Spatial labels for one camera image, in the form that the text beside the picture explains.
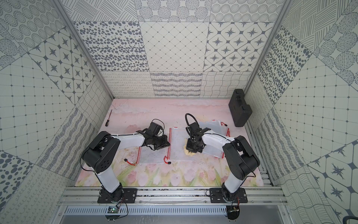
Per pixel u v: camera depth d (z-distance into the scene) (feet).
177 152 2.97
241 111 2.97
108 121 3.44
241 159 1.59
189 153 2.85
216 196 2.40
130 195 2.42
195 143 2.22
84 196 2.46
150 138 2.44
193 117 2.89
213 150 2.96
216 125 3.52
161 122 2.74
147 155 2.93
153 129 2.56
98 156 1.58
